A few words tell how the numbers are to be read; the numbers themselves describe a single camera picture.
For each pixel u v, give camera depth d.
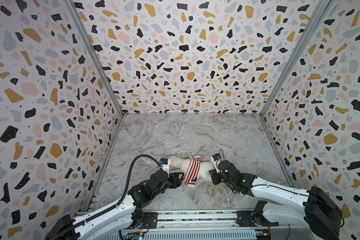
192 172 0.82
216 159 0.74
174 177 0.69
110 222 0.49
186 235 0.78
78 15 0.72
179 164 0.88
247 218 0.75
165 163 0.70
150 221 0.73
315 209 0.41
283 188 0.50
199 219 0.76
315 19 0.75
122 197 0.52
